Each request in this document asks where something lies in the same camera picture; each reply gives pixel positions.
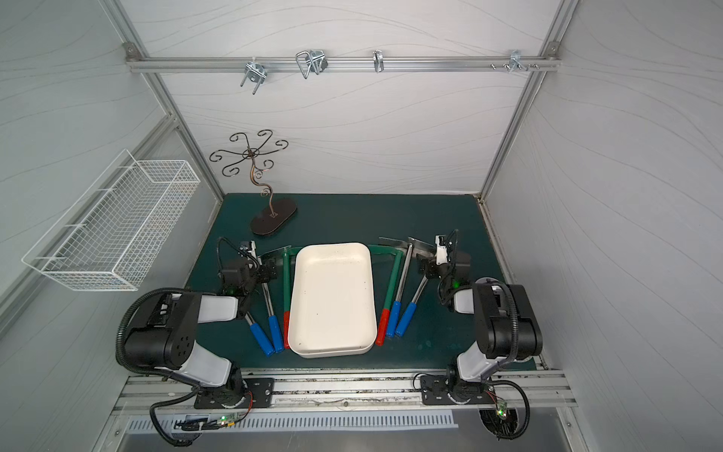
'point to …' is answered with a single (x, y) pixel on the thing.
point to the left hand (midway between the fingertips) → (261, 259)
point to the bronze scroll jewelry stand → (279, 212)
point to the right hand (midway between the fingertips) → (434, 251)
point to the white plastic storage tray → (332, 303)
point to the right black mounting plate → (439, 390)
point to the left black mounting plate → (244, 394)
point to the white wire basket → (115, 234)
